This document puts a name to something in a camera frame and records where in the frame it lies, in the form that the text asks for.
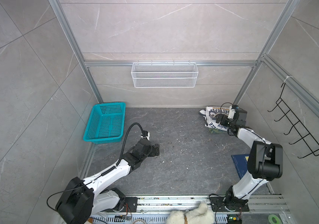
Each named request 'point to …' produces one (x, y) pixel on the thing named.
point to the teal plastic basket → (106, 123)
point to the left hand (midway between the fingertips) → (154, 143)
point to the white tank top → (210, 114)
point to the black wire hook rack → (315, 148)
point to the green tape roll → (273, 219)
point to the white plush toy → (201, 215)
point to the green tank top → (215, 130)
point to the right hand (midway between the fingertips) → (224, 116)
